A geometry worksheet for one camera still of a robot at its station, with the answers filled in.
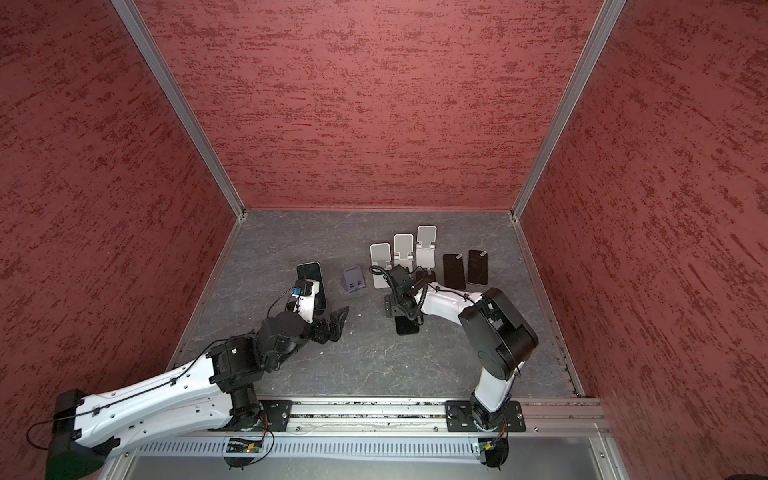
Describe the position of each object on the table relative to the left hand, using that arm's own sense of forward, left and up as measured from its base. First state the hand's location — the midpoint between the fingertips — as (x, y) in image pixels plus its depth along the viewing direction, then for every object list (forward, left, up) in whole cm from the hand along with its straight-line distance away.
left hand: (333, 311), depth 74 cm
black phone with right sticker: (+26, -45, -18) cm, 55 cm away
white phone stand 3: (+33, -27, -9) cm, 44 cm away
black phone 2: (+23, -28, -20) cm, 41 cm away
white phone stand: (+25, -11, -10) cm, 29 cm away
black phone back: (+4, -20, -18) cm, 27 cm away
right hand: (+8, -18, -18) cm, 27 cm away
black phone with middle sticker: (+24, -37, -18) cm, 48 cm away
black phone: (+14, +8, -4) cm, 17 cm away
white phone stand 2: (+28, -19, -11) cm, 36 cm away
